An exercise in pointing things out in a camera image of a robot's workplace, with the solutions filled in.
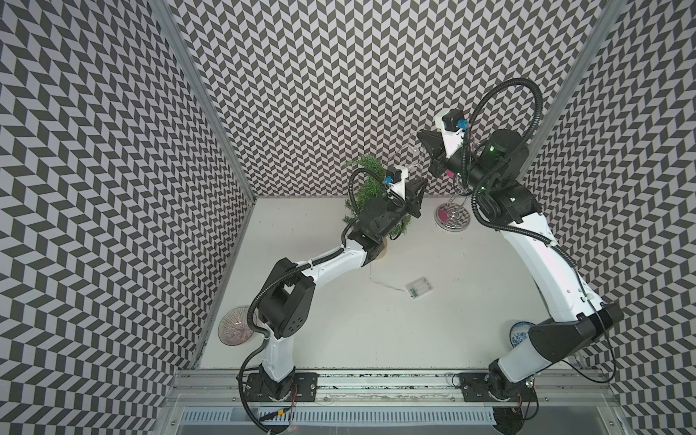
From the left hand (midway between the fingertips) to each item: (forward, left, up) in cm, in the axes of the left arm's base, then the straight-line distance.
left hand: (428, 181), depth 73 cm
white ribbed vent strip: (-49, +23, -37) cm, 66 cm away
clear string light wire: (-11, +10, -40) cm, 43 cm away
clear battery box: (-14, -1, -36) cm, 38 cm away
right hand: (0, +4, +14) cm, 15 cm away
